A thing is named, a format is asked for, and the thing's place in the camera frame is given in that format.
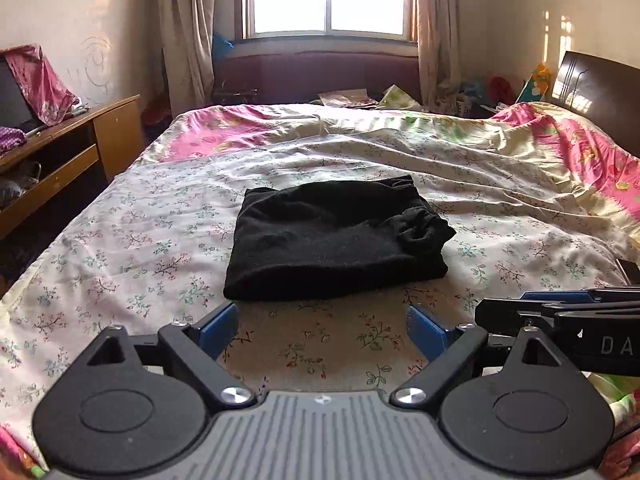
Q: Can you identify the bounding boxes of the black pants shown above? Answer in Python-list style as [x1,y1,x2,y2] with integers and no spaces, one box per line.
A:
[224,176,456,302]

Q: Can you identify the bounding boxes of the floral white bed sheet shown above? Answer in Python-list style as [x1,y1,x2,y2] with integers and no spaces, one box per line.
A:
[1,132,639,479]

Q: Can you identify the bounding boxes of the pink floral quilt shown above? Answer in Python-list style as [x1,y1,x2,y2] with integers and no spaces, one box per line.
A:
[140,103,639,238]

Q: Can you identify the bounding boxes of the dark wooden headboard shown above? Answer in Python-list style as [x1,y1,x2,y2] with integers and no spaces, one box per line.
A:
[549,51,640,157]

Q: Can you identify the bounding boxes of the wooden desk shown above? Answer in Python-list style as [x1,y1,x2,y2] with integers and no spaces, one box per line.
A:
[1,94,144,237]

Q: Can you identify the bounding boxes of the right beige curtain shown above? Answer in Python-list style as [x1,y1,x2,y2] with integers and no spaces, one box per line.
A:
[416,0,462,115]

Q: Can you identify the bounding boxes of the beige curtain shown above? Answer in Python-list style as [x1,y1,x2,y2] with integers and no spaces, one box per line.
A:
[416,0,462,115]
[158,0,215,116]

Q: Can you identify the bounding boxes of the purple padded bench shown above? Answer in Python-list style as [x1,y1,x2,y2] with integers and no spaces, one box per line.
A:
[210,51,422,105]

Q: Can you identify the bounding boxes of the pink cloth on desk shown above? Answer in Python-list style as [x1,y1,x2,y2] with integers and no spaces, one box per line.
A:
[1,44,80,127]

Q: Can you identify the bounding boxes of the black monitor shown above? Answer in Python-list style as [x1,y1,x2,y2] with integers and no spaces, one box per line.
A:
[0,56,43,134]

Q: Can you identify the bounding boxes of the left beige curtain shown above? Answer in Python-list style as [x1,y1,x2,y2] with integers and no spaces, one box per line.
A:
[158,0,215,116]

